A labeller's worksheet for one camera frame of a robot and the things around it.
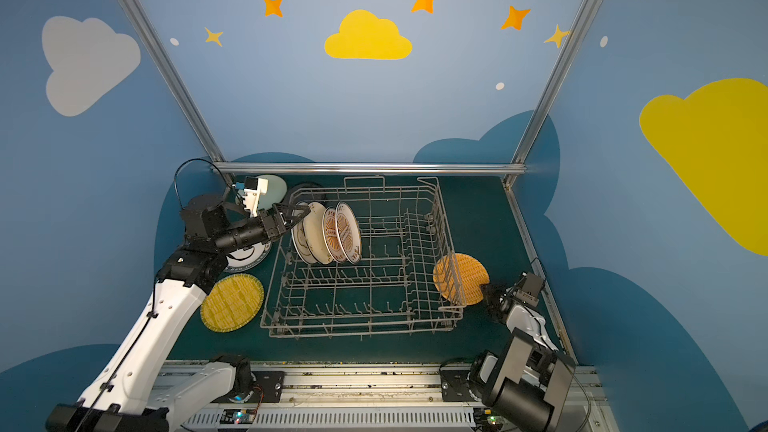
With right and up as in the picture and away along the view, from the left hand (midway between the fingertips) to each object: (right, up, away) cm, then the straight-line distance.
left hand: (305, 216), depth 66 cm
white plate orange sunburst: (+1, -6, +22) cm, 23 cm away
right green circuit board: (+43, -50, +5) cm, 66 cm away
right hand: (+49, -22, +24) cm, 59 cm away
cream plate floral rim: (-3, -6, +21) cm, 22 cm away
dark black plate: (-9, +7, +34) cm, 36 cm away
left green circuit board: (-17, -48, +4) cm, 51 cm away
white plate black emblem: (-7, -10, +22) cm, 25 cm away
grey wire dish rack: (+11, -15, +29) cm, 34 cm away
